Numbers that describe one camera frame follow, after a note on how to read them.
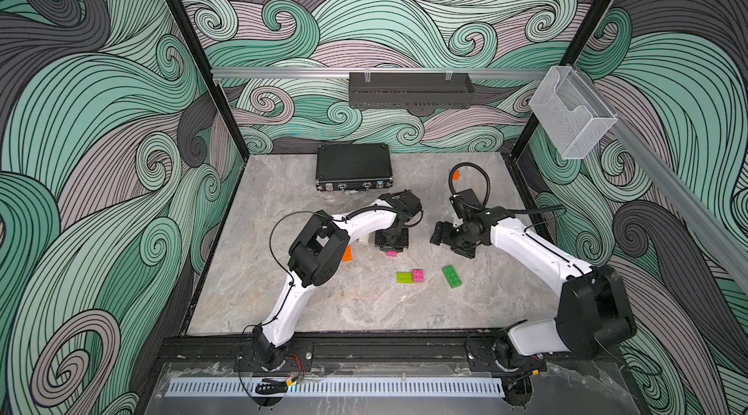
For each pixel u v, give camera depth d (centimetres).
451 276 85
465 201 68
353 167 112
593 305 42
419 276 85
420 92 95
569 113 79
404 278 86
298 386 70
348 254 92
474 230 62
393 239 80
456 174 113
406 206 73
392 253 92
